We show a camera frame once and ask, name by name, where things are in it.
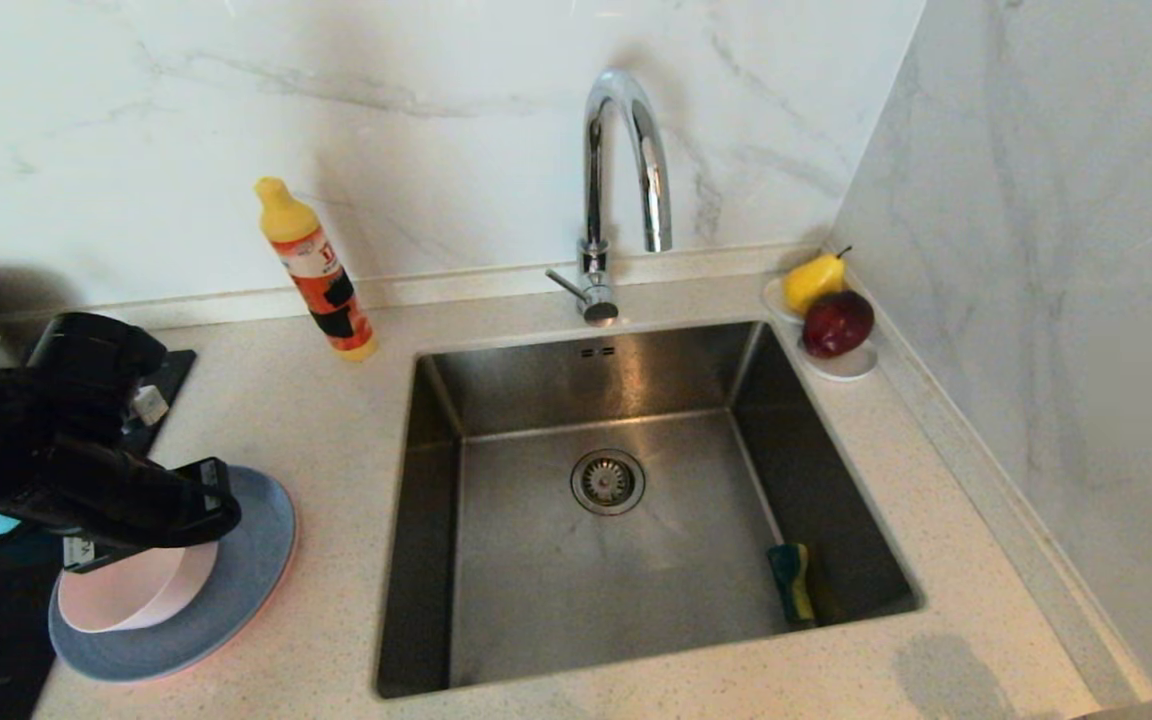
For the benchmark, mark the stainless steel sink basin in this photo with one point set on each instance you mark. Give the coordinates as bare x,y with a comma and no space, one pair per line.
536,620

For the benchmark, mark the yellow green sponge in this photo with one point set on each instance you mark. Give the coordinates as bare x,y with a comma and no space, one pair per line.
794,585

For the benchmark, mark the round metal drain strainer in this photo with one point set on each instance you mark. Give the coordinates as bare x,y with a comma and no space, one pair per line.
608,482

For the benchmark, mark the yellow pear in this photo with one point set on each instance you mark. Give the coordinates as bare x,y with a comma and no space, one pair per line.
811,283

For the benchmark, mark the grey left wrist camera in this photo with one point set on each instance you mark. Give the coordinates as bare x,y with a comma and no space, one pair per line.
148,405

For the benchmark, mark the chrome gooseneck faucet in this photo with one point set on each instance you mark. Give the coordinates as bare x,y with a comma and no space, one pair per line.
593,200

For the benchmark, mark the pink plate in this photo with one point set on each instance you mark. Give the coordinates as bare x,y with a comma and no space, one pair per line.
288,560

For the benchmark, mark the grey-blue plate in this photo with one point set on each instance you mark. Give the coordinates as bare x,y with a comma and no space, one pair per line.
236,590

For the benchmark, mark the orange detergent bottle yellow cap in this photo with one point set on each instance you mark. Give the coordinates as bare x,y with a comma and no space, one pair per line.
326,285

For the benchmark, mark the pale pink bowl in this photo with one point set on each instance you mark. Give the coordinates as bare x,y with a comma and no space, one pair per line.
136,595

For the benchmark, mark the dark red apple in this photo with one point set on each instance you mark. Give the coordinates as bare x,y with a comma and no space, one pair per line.
836,325

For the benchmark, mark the small white dish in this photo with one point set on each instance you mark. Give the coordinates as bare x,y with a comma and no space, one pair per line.
851,368

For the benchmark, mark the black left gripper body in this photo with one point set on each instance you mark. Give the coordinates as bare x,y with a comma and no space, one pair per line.
46,430

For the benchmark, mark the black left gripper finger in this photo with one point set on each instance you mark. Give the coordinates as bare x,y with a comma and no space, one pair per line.
166,535
211,485

